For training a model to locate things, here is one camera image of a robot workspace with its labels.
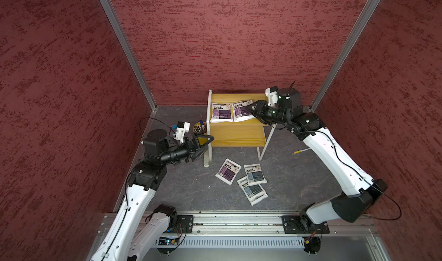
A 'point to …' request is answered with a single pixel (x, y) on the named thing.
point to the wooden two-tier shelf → (251, 133)
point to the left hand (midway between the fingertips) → (209, 147)
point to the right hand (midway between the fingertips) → (246, 113)
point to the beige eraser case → (206, 159)
